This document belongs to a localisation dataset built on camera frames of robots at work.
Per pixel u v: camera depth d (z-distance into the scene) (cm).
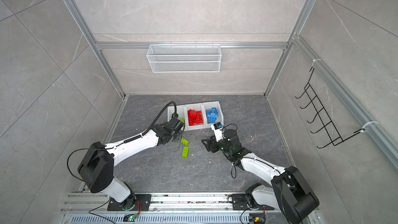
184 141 92
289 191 41
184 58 101
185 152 90
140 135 54
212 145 73
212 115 98
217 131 75
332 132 65
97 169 43
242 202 73
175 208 73
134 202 71
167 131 64
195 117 101
